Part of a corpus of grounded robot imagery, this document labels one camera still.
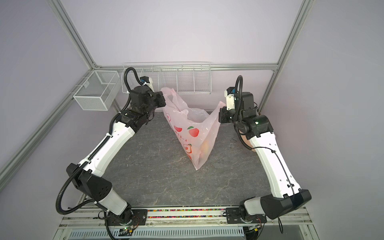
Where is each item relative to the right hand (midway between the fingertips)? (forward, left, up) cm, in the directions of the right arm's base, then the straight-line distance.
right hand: (221, 111), depth 70 cm
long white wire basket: (+38, +21, -6) cm, 44 cm away
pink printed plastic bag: (-5, +12, -10) cm, 16 cm away
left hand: (+9, +28, +4) cm, 30 cm away
